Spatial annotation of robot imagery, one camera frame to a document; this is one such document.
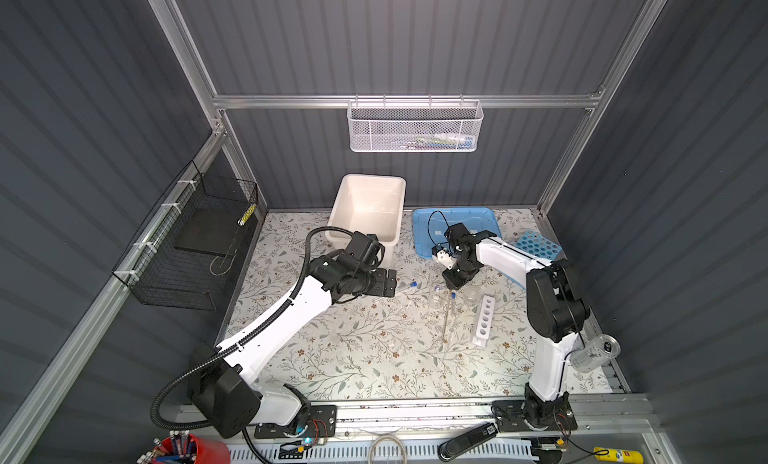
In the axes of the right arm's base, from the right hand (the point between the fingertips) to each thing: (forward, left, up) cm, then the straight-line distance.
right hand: (456, 283), depth 96 cm
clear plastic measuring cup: (-26, -29, +9) cm, 40 cm away
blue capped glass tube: (-4, +1, -3) cm, 5 cm away
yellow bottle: (-45, -31, -1) cm, 54 cm away
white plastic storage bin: (+36, +29, +1) cm, 46 cm away
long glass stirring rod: (-15, +5, -3) cm, 16 cm away
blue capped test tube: (+1, +14, -3) cm, 14 cm away
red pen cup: (-45, +61, +12) cm, 77 cm away
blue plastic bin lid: (+11, +9, +16) cm, 21 cm away
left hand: (-9, +23, +17) cm, 30 cm away
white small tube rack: (-9, -8, +2) cm, 12 cm away
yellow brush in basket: (+4, +61, +27) cm, 67 cm away
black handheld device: (-44, +7, +4) cm, 45 cm away
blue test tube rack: (+15, -30, +1) cm, 34 cm away
